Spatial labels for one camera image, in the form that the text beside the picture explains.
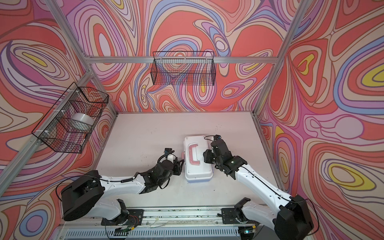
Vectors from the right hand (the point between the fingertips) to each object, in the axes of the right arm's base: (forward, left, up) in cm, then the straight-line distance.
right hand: (206, 157), depth 82 cm
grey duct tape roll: (+13, +62, +21) cm, 67 cm away
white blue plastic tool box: (-6, +6, -1) cm, 9 cm away
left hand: (0, +13, -3) cm, 13 cm away
